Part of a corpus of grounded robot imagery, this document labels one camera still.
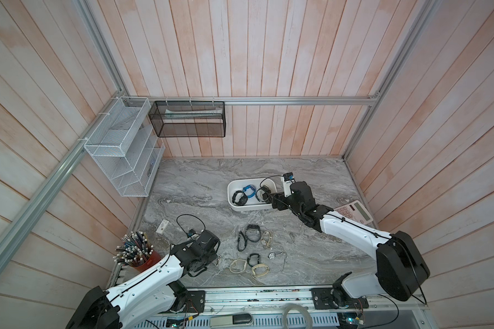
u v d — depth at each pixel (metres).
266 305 0.73
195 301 0.73
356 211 0.95
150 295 0.48
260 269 0.80
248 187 1.05
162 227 0.92
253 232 0.90
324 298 0.73
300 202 0.66
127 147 0.67
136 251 0.68
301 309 0.70
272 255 0.84
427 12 0.69
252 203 0.99
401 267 0.43
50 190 0.54
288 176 0.75
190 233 0.76
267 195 1.00
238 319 0.68
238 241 0.87
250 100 0.97
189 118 1.03
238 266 0.82
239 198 0.99
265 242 0.86
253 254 0.84
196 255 0.62
